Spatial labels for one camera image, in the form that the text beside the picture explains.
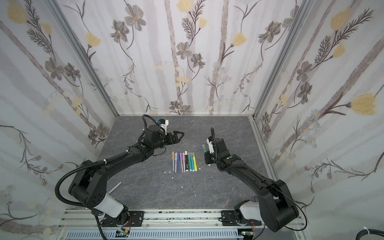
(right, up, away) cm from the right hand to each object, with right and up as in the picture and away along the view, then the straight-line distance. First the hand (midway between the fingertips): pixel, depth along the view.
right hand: (202, 151), depth 86 cm
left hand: (-15, +12, -1) cm, 19 cm away
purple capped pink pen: (-13, -8, +9) cm, 18 cm away
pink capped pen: (-12, -6, +9) cm, 16 cm away
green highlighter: (+1, +1, +2) cm, 3 cm away
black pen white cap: (-10, -8, +9) cm, 15 cm away
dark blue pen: (-16, -8, +9) cm, 20 cm away
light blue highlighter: (-7, -7, +9) cm, 13 cm away
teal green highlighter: (-8, -8, +7) cm, 13 cm away
